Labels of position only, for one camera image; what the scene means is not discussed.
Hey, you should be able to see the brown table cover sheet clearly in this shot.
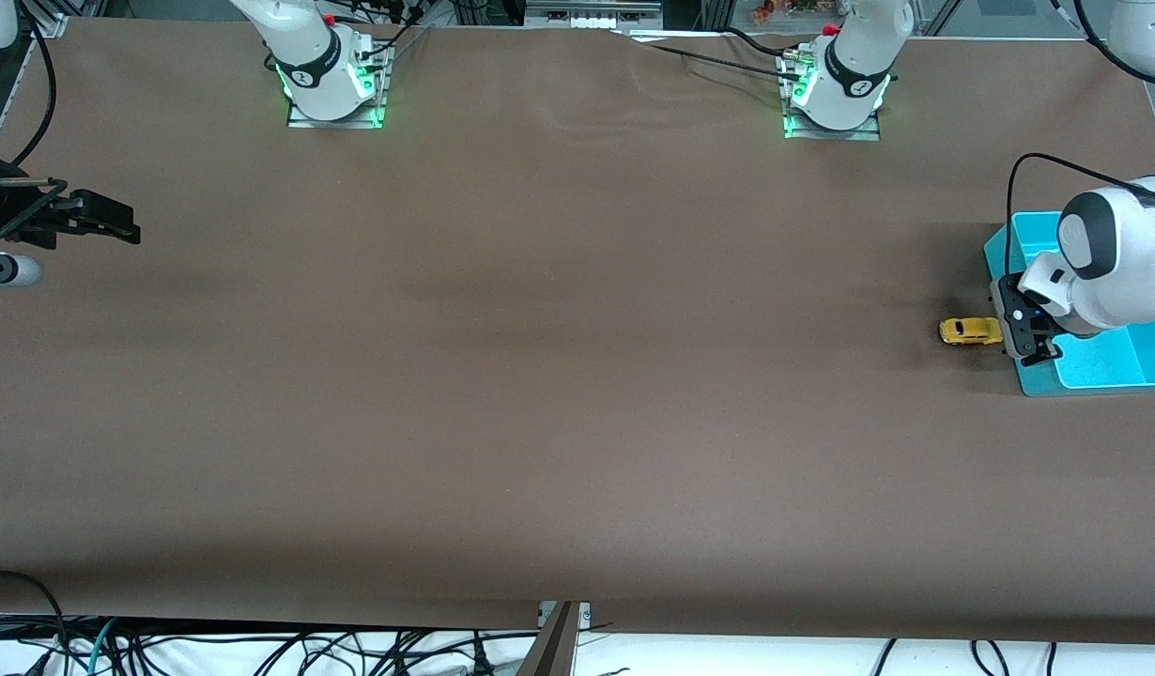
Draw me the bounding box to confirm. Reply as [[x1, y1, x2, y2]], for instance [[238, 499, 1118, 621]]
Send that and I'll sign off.
[[0, 17, 1155, 644]]

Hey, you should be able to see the long black table cable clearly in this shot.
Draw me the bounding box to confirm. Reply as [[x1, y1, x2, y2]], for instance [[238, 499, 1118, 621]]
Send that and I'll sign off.
[[615, 33, 804, 76]]

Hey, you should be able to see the teal cable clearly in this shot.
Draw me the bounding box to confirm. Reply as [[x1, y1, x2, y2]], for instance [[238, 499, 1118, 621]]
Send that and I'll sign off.
[[87, 617, 118, 676]]

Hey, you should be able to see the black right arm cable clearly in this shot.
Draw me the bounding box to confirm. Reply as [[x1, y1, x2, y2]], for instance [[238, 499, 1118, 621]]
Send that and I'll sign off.
[[14, 14, 58, 170]]

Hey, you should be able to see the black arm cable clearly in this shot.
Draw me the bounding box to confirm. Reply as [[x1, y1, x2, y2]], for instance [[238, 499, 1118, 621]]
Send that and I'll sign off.
[[1006, 152, 1155, 278], [14, 14, 58, 170]]

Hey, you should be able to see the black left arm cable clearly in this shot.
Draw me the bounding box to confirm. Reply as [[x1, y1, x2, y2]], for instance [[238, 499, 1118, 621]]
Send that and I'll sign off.
[[1006, 152, 1155, 278]]

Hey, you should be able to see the grey metal box with ports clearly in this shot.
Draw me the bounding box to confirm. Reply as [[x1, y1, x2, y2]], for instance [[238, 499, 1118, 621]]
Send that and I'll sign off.
[[524, 0, 665, 31]]

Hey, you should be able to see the black looped floor cable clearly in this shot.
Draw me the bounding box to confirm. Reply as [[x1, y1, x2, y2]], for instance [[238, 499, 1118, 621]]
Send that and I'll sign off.
[[0, 570, 71, 676]]

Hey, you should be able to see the yellow beetle toy car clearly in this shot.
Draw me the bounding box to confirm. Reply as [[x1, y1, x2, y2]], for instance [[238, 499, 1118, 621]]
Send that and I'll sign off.
[[939, 317, 1004, 347]]

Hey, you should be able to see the turquoise plastic bin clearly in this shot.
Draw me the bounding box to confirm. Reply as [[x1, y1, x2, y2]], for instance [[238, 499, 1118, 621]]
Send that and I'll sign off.
[[983, 211, 1155, 397]]

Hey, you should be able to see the black base cable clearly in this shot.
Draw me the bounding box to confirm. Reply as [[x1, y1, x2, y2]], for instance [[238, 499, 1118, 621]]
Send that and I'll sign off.
[[347, 0, 433, 59]]

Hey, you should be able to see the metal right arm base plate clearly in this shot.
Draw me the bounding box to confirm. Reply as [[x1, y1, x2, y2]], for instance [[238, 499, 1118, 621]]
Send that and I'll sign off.
[[286, 42, 388, 131]]

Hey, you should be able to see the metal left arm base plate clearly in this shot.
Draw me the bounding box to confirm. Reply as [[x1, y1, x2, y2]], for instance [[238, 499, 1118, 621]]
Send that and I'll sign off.
[[781, 49, 882, 142]]

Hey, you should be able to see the short black table cable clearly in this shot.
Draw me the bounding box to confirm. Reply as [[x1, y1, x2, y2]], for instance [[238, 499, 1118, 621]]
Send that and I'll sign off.
[[723, 26, 804, 55]]

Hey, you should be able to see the metal table bracket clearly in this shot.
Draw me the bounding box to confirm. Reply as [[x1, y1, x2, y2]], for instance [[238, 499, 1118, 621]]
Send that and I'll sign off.
[[516, 601, 593, 676]]

